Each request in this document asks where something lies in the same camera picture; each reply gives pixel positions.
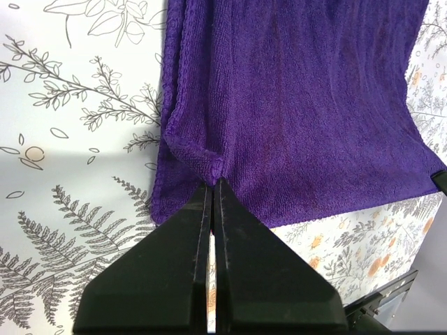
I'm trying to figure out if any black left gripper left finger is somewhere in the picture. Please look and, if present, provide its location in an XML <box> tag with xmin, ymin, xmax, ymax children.
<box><xmin>73</xmin><ymin>186</ymin><xmax>212</xmax><ymax>334</ymax></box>

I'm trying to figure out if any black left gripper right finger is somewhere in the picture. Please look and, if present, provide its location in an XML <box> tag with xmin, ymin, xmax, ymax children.
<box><xmin>214</xmin><ymin>179</ymin><xmax>349</xmax><ymax>334</ymax></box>

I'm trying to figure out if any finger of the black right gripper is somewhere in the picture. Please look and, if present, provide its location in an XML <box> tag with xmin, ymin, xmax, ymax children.
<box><xmin>430</xmin><ymin>170</ymin><xmax>447</xmax><ymax>195</ymax></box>

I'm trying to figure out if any purple towel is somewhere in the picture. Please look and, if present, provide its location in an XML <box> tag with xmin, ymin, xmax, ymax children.
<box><xmin>151</xmin><ymin>1</ymin><xmax>446</xmax><ymax>228</ymax></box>

